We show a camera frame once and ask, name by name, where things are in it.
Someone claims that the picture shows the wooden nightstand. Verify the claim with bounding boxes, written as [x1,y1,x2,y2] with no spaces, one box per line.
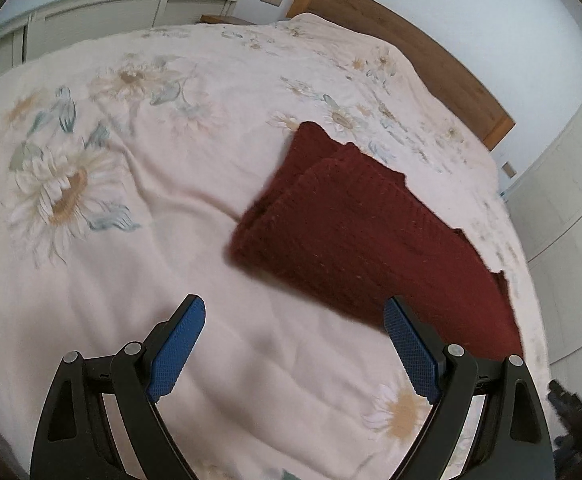
[200,14,254,25]

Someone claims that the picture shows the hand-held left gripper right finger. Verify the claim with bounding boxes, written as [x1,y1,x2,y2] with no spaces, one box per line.
[383,296,556,480]

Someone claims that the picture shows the white wardrobe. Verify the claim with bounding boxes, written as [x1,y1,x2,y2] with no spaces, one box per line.
[503,77,582,411]

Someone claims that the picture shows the white louvered cabinet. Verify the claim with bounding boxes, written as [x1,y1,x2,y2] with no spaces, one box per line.
[0,0,244,66]

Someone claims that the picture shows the pink floral blanket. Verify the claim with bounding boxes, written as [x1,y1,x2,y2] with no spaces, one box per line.
[0,12,554,480]

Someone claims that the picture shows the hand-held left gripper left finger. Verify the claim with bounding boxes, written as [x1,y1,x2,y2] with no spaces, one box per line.
[30,294,206,480]

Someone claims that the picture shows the dark red knit sweater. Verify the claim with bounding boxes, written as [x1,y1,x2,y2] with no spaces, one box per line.
[227,121,526,361]

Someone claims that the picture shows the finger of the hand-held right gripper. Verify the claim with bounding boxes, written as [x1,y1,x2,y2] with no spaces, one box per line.
[547,379,582,432]

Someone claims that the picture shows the wooden headboard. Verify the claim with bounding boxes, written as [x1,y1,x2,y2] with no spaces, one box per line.
[286,0,516,151]

